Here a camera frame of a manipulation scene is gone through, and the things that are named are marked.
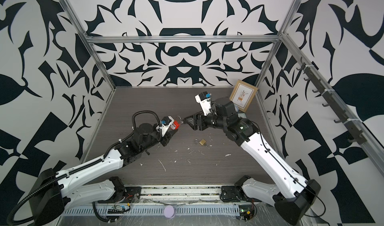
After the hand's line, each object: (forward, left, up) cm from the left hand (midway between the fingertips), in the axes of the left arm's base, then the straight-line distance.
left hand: (174, 123), depth 75 cm
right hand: (-3, -8, +10) cm, 13 cm away
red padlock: (-4, -2, +7) cm, 8 cm away
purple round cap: (-35, +2, -12) cm, 37 cm away
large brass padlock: (-1, -15, -21) cm, 26 cm away
